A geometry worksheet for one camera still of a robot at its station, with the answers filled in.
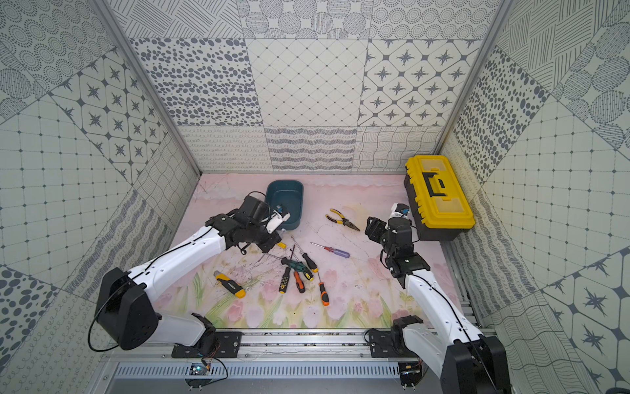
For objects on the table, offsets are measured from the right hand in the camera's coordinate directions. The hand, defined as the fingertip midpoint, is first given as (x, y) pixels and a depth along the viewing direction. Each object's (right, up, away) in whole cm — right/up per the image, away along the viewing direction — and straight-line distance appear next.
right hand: (375, 223), depth 84 cm
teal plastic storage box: (-34, +10, +28) cm, 45 cm away
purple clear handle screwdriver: (-13, -12, +9) cm, 20 cm away
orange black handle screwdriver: (-18, -24, -2) cm, 30 cm away
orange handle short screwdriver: (-26, -22, 0) cm, 34 cm away
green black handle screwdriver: (-28, -16, +2) cm, 33 cm away
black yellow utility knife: (-51, -21, 0) cm, 56 cm away
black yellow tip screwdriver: (-25, -15, +7) cm, 30 cm away
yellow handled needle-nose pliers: (-9, -1, +19) cm, 21 cm away
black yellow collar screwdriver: (-32, -21, +2) cm, 38 cm away
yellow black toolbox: (+25, +6, +4) cm, 26 cm away
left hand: (-34, -3, -1) cm, 34 cm away
